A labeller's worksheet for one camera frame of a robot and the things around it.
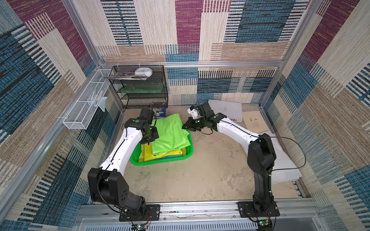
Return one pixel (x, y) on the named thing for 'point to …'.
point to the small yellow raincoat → (146, 153)
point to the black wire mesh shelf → (141, 86)
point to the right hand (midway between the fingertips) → (180, 126)
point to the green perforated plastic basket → (135, 155)
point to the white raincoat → (283, 159)
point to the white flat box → (232, 111)
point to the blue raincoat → (168, 157)
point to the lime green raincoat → (172, 135)
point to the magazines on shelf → (127, 75)
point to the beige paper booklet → (254, 121)
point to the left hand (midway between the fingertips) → (152, 137)
